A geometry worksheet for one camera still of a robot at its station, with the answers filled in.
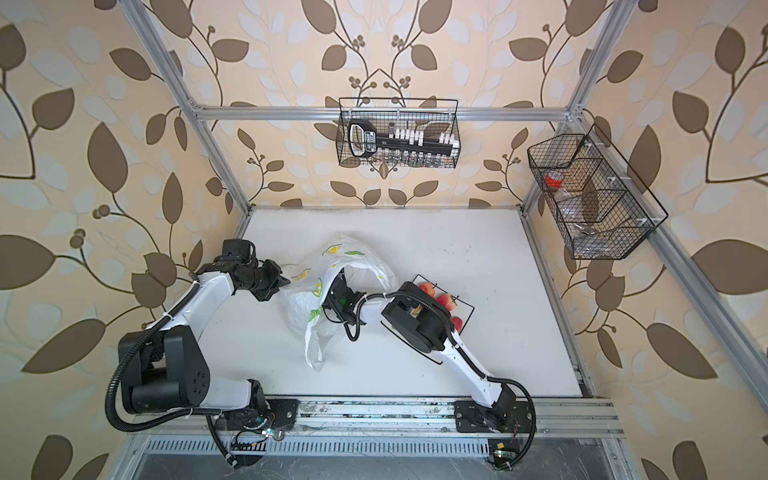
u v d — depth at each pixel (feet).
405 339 2.00
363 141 2.78
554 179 2.86
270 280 2.57
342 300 2.60
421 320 1.93
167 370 1.40
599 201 2.50
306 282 2.84
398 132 2.70
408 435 2.37
